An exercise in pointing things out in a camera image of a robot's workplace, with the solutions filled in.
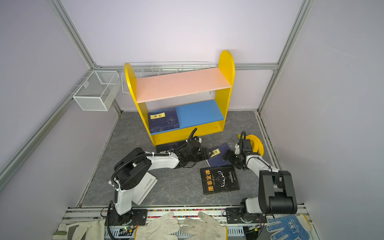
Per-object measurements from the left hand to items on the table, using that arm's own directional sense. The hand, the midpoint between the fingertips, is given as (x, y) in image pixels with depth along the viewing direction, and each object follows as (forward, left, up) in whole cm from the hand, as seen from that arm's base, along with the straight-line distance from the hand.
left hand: (211, 156), depth 89 cm
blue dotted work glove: (-37, -37, -5) cm, 53 cm away
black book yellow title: (-13, -2, -5) cm, 14 cm away
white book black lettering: (-17, +38, 0) cm, 42 cm away
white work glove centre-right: (-36, +5, -5) cm, 37 cm away
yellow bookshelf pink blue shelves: (+35, +20, +8) cm, 41 cm away
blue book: (0, -3, -4) cm, 5 cm away
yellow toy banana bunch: (+6, -30, -1) cm, 31 cm away
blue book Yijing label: (+21, +29, +11) cm, 38 cm away
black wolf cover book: (+10, +26, -4) cm, 28 cm away
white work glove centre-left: (-34, +27, -5) cm, 43 cm away
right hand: (-1, -10, -4) cm, 11 cm away
